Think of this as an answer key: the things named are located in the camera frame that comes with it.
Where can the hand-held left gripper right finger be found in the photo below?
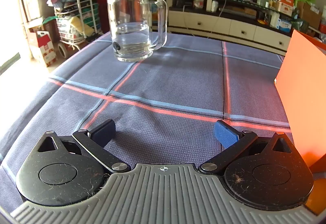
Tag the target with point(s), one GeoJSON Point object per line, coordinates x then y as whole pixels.
{"type": "Point", "coordinates": [225, 135]}

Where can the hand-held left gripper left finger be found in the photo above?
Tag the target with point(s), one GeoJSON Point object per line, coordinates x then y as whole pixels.
{"type": "Point", "coordinates": [103, 132]}

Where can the orange cardboard box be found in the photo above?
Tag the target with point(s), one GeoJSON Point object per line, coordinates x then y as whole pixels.
{"type": "Point", "coordinates": [300, 99]}

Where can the blue plaid tablecloth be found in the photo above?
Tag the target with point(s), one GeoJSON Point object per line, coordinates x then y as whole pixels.
{"type": "Point", "coordinates": [165, 81]}

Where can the red white cardboard box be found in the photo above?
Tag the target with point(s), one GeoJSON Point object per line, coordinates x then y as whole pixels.
{"type": "Point", "coordinates": [44, 48]}

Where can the cream television cabinet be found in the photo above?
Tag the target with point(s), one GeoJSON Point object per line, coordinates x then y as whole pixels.
{"type": "Point", "coordinates": [242, 30]}

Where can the blue white tissue box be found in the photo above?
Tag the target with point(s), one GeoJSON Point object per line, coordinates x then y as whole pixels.
{"type": "Point", "coordinates": [284, 25]}

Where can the green snack bag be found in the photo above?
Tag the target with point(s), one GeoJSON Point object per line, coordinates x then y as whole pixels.
{"type": "Point", "coordinates": [301, 25]}

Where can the white plastic jar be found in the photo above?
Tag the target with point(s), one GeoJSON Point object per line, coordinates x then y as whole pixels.
{"type": "Point", "coordinates": [198, 2]}

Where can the pale green canister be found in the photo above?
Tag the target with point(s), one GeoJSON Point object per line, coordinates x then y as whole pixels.
{"type": "Point", "coordinates": [261, 0]}

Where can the orange white carton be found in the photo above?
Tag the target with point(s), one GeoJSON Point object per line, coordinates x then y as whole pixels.
{"type": "Point", "coordinates": [285, 5]}

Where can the brown cardboard box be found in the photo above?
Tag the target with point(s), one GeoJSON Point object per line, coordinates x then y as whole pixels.
{"type": "Point", "coordinates": [309, 15]}

